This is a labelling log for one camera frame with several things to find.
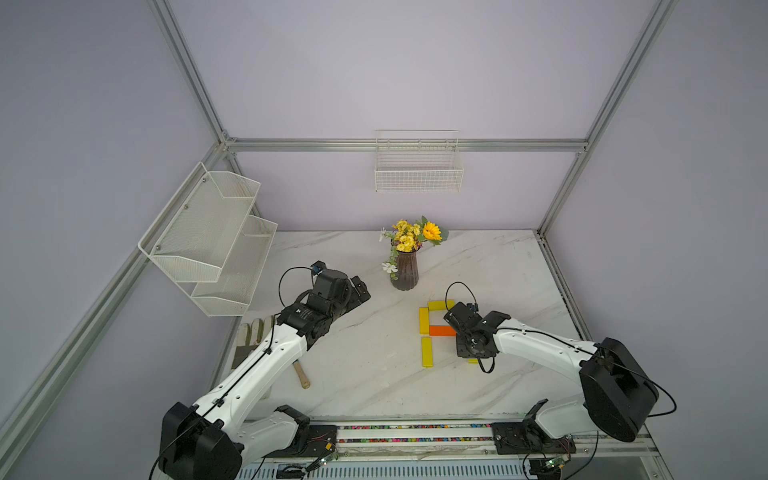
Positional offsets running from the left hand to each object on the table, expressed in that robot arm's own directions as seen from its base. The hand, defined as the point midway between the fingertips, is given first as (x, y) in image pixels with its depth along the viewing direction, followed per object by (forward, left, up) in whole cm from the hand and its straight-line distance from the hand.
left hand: (353, 296), depth 81 cm
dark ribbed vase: (+18, -16, -12) cm, 27 cm away
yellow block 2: (+2, -21, -18) cm, 28 cm away
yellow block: (-9, -21, -18) cm, 29 cm away
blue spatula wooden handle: (-18, +13, -15) cm, 27 cm away
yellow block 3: (-16, -31, -6) cm, 36 cm away
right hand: (-9, -35, -16) cm, 39 cm away
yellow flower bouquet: (+13, -15, +10) cm, 22 cm away
